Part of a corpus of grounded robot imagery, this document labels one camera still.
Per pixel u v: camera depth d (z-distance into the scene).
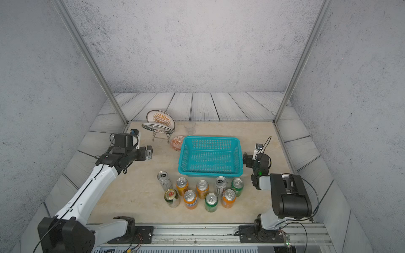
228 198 0.75
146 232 0.73
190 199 0.74
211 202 0.73
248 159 0.85
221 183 0.76
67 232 0.38
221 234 0.74
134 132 0.72
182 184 0.79
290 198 0.45
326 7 0.70
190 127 1.09
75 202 0.42
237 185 0.78
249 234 0.72
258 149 0.80
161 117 1.04
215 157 1.02
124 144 0.60
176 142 1.06
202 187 0.77
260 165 0.71
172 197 0.75
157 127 0.98
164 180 0.78
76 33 0.78
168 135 1.08
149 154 0.74
